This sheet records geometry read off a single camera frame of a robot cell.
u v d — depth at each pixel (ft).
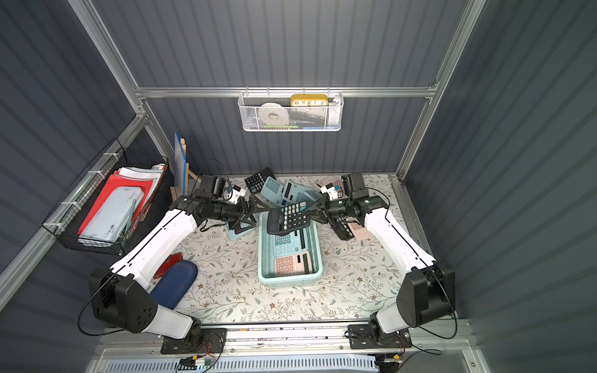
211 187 2.07
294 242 3.07
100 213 2.20
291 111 2.90
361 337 2.38
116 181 2.51
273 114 2.76
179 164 3.16
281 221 2.47
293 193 3.62
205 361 2.28
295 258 2.92
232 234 3.23
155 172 2.60
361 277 2.84
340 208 2.20
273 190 3.55
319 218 2.33
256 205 2.28
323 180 3.87
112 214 2.20
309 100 2.85
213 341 2.40
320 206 2.21
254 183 3.79
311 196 3.38
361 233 3.16
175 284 2.69
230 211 2.24
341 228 3.23
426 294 1.37
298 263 2.89
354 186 2.07
